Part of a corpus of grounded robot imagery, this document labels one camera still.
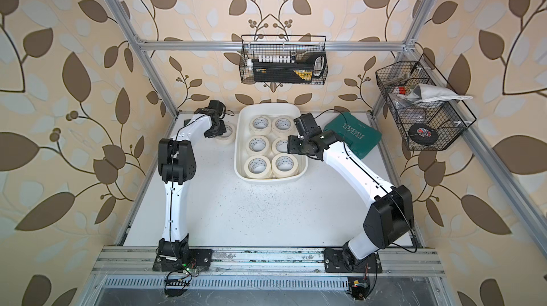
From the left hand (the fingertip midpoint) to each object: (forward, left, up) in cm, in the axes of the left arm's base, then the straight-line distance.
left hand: (219, 129), depth 106 cm
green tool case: (-3, -71, 0) cm, 71 cm away
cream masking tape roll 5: (-6, -28, -3) cm, 28 cm away
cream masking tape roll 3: (+7, -32, -4) cm, 33 cm away
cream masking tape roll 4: (-6, -19, -4) cm, 21 cm away
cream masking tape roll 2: (+7, -20, -3) cm, 21 cm away
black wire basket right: (-16, -82, +29) cm, 88 cm away
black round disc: (-23, -80, +25) cm, 87 cm away
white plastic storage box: (+10, -11, +1) cm, 15 cm away
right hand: (-19, -36, +13) cm, 43 cm away
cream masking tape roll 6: (-18, -20, -6) cm, 28 cm away
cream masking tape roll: (-5, -3, -2) cm, 6 cm away
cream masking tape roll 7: (-17, -33, -5) cm, 37 cm away
